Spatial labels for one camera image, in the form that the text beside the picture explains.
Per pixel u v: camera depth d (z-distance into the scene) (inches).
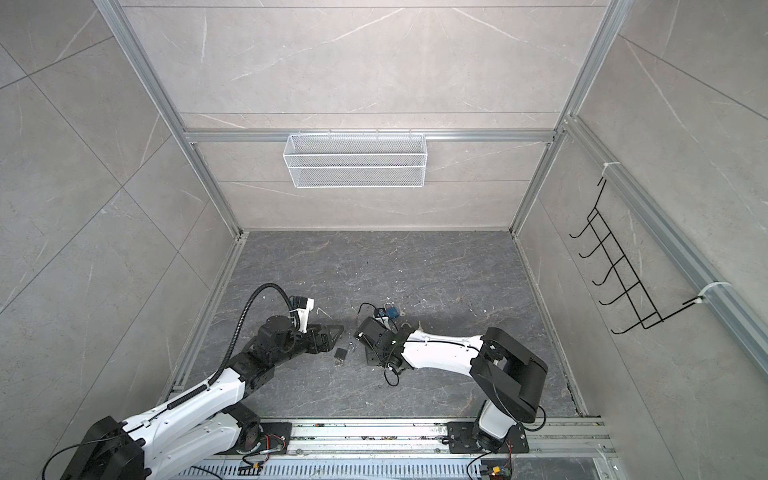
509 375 17.3
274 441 28.7
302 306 28.9
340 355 34.0
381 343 25.9
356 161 39.7
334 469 27.6
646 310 22.6
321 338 28.7
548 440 29.4
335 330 31.2
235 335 23.3
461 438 28.7
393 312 37.3
